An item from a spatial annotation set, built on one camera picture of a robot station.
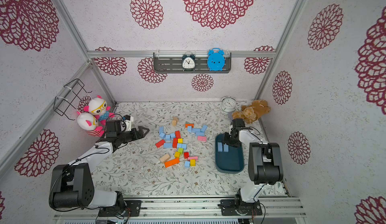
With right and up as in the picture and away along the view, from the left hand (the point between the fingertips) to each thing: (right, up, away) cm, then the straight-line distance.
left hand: (144, 132), depth 90 cm
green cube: (+22, -12, +3) cm, 25 cm away
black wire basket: (-36, +19, -11) cm, 42 cm away
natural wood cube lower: (+16, +5, +17) cm, 23 cm away
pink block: (+35, -5, +10) cm, 37 cm away
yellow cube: (+21, -6, +8) cm, 23 cm away
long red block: (+19, -3, +12) cm, 23 cm away
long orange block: (+16, -18, 0) cm, 24 cm away
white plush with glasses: (-31, +15, +4) cm, 34 cm away
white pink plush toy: (-30, +6, -6) cm, 31 cm away
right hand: (+50, -5, +6) cm, 50 cm away
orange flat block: (+28, +3, +16) cm, 33 cm away
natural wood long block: (+12, -16, 0) cm, 20 cm away
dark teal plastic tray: (+51, -17, -4) cm, 54 cm away
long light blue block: (+7, 0, +15) cm, 16 cm away
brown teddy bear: (+66, +11, +5) cm, 67 cm away
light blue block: (+46, -10, +4) cm, 47 cm away
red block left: (+7, -8, +8) cm, 14 cm away
